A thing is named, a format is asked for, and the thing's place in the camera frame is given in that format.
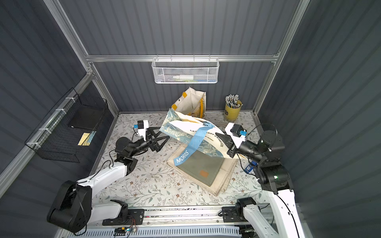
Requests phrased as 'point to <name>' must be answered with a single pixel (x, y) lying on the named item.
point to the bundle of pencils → (231, 101)
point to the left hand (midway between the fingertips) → (167, 134)
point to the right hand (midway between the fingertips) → (220, 132)
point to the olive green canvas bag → (202, 167)
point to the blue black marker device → (250, 166)
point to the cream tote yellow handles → (192, 102)
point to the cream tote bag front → (217, 188)
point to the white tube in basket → (183, 77)
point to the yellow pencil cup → (232, 114)
